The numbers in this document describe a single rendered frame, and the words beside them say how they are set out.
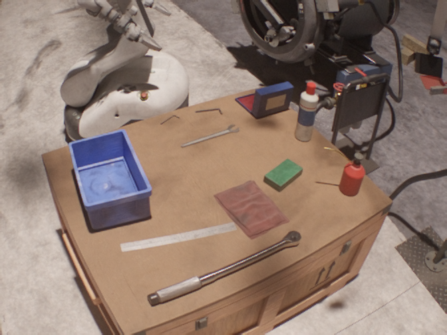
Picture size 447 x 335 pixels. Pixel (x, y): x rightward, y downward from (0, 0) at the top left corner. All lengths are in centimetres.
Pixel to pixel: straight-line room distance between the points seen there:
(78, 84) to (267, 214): 125
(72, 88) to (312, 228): 141
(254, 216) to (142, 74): 124
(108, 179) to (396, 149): 174
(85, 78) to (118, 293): 130
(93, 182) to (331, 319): 102
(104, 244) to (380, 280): 117
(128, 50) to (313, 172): 105
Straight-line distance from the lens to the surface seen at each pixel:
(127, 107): 206
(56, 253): 188
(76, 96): 227
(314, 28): 237
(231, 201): 135
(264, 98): 166
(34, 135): 255
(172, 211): 133
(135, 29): 188
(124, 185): 141
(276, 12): 260
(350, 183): 143
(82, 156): 146
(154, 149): 154
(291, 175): 144
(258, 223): 129
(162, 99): 207
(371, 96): 215
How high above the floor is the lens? 144
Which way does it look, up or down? 40 degrees down
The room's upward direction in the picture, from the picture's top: 3 degrees clockwise
